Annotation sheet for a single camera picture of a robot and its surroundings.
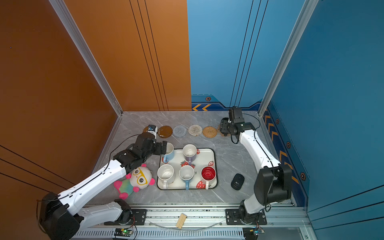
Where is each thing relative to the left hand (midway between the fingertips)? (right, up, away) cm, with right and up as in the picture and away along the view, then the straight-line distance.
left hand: (159, 140), depth 80 cm
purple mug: (+16, -9, +15) cm, 24 cm away
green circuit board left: (-15, -43, -9) cm, 47 cm away
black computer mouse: (+43, -23, +2) cm, 49 cm away
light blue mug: (+14, -19, +5) cm, 25 cm away
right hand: (+37, +8, +7) cm, 38 cm away
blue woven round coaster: (+8, +4, +28) cm, 29 cm away
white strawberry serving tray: (+25, -13, +14) cm, 32 cm away
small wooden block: (+13, -39, -8) cm, 42 cm away
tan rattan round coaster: (+30, +3, +28) cm, 41 cm away
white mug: (+2, -20, +6) cm, 21 cm away
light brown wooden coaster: (-18, +5, +29) cm, 34 cm away
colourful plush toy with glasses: (-10, -20, -1) cm, 22 cm away
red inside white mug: (+27, -20, +6) cm, 34 cm away
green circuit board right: (+46, -44, -9) cm, 64 cm away
